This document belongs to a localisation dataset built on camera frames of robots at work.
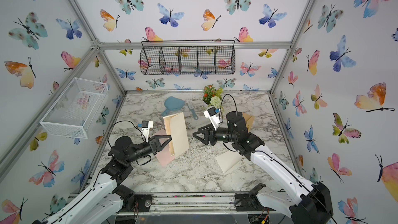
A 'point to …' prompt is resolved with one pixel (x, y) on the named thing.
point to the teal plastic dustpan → (172, 103)
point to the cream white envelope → (229, 159)
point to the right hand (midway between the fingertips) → (198, 132)
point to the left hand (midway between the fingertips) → (173, 138)
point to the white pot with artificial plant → (212, 95)
